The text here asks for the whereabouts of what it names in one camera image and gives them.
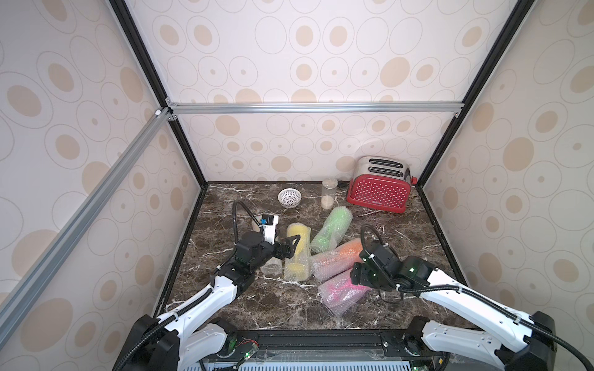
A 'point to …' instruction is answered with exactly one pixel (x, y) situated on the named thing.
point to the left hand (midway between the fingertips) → (297, 234)
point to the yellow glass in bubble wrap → (297, 267)
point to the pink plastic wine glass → (339, 294)
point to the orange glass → (326, 263)
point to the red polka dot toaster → (381, 182)
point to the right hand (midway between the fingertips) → (364, 276)
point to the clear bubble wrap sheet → (347, 310)
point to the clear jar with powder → (328, 193)
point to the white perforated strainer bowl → (289, 198)
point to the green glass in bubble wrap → (335, 227)
